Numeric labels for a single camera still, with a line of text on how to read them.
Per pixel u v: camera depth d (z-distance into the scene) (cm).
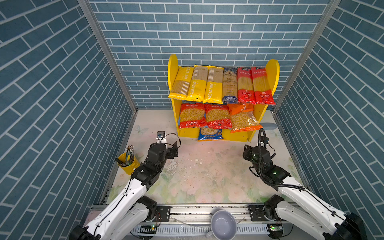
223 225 70
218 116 91
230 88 72
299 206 51
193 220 74
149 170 57
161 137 65
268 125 114
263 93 69
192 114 94
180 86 73
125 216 55
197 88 72
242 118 90
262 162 59
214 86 74
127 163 80
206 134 99
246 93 68
